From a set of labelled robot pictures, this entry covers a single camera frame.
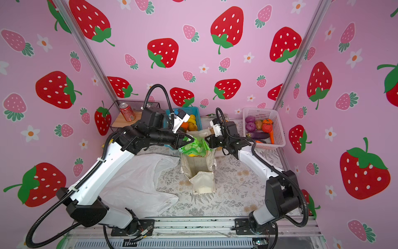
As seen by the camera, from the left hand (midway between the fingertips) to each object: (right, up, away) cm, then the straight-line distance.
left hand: (194, 139), depth 63 cm
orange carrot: (+52, 0, +44) cm, 68 cm away
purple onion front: (+37, +7, +45) cm, 59 cm away
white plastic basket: (+50, +18, +55) cm, 76 cm away
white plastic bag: (-36, -28, +22) cm, 50 cm away
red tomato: (+48, +6, +42) cm, 64 cm away
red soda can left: (-42, +15, +28) cm, 53 cm away
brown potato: (+44, +9, +48) cm, 65 cm away
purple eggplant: (+43, +1, +43) cm, 60 cm away
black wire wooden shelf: (-54, +12, +37) cm, 67 cm away
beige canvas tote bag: (+2, -20, +30) cm, 36 cm away
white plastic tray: (+5, +12, +52) cm, 54 cm away
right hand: (+5, 0, +20) cm, 21 cm away
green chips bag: (+1, -4, +3) cm, 5 cm away
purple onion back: (+38, +14, +51) cm, 66 cm away
